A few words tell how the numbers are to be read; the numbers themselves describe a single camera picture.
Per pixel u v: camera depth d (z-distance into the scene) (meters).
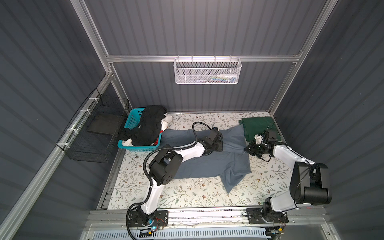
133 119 1.11
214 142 0.76
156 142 0.94
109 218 0.75
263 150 0.71
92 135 0.84
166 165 0.55
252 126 1.09
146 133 0.96
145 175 0.52
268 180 0.86
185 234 0.77
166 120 1.00
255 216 0.74
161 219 0.72
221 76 0.91
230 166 0.89
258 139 0.87
